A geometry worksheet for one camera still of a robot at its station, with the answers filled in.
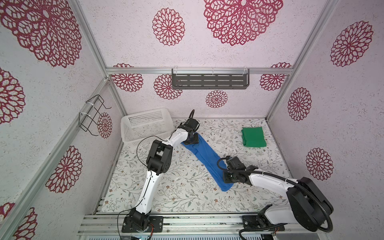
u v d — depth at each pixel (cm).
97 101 82
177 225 75
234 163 70
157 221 75
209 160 94
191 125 87
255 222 72
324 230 42
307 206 43
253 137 109
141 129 113
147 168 64
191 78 92
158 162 62
